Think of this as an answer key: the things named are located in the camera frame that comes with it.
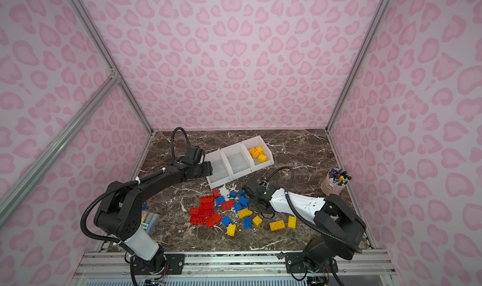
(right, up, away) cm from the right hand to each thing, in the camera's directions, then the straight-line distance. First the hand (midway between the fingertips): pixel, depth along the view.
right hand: (256, 206), depth 87 cm
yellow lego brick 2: (-5, -3, -1) cm, 6 cm away
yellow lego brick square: (+4, +21, +17) cm, 27 cm away
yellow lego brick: (+15, -5, -5) cm, 17 cm away
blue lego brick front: (-4, -6, -5) cm, 9 cm away
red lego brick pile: (-24, -3, -1) cm, 24 cm away
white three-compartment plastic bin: (-10, +20, +17) cm, 28 cm away
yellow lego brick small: (0, -4, -6) cm, 7 cm away
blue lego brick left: (-14, -5, -3) cm, 15 cm away
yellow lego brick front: (-11, -8, -7) cm, 15 cm away
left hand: (-23, +17, +7) cm, 29 cm away
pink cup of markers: (+35, +12, -3) cm, 37 cm away
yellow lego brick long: (+9, -7, -5) cm, 12 cm away
